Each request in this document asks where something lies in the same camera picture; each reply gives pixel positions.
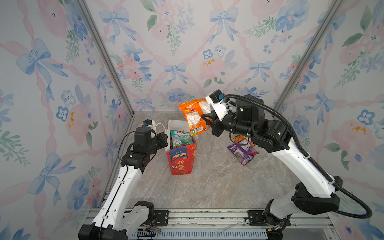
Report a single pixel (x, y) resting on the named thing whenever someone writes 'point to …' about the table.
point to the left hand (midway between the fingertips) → (168, 133)
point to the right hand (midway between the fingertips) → (203, 113)
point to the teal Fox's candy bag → (179, 138)
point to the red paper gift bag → (181, 159)
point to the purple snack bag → (244, 155)
